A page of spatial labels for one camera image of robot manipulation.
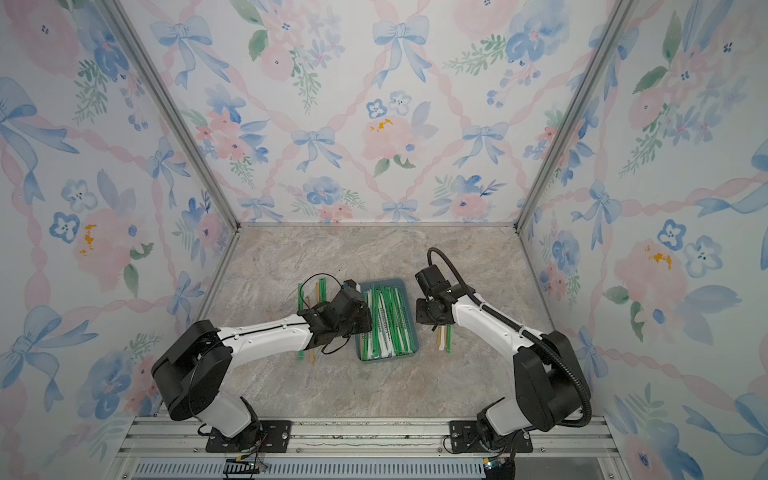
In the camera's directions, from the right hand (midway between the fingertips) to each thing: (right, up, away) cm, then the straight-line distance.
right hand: (428, 313), depth 88 cm
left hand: (-15, -1, -1) cm, 15 cm away
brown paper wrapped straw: (-34, -12, -1) cm, 36 cm away
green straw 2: (-40, 0, +9) cm, 41 cm away
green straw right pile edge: (+7, -8, +2) cm, 10 cm away
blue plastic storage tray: (-19, -9, +1) cm, 21 cm away
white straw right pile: (+4, -8, +2) cm, 9 cm away
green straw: (-10, -3, +5) cm, 11 cm away
